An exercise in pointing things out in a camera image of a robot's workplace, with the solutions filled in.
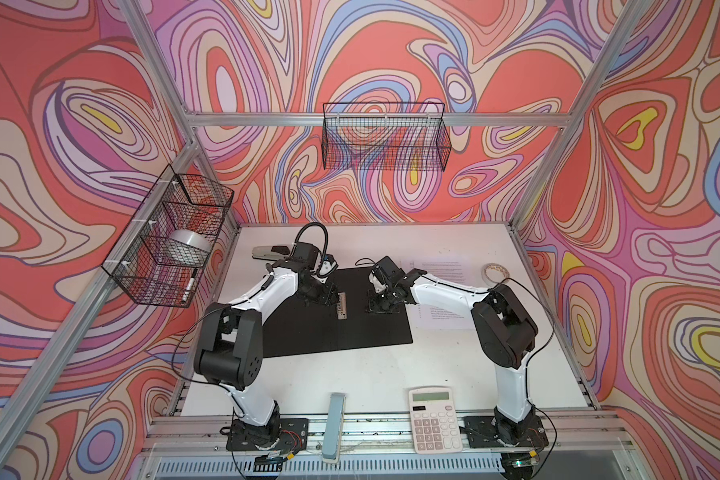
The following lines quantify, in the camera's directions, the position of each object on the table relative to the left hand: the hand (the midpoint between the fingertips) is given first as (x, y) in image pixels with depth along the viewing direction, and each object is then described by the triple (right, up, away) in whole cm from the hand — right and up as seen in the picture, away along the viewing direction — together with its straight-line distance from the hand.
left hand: (333, 294), depth 92 cm
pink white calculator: (+27, -29, -17) cm, 44 cm away
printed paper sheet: (+46, +6, +13) cm, 48 cm away
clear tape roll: (+55, +9, +13) cm, 57 cm away
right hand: (+12, -7, 0) cm, 13 cm away
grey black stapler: (-24, +13, +14) cm, 30 cm away
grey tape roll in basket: (-33, +15, -21) cm, 42 cm away
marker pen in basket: (-34, +5, -19) cm, 39 cm away
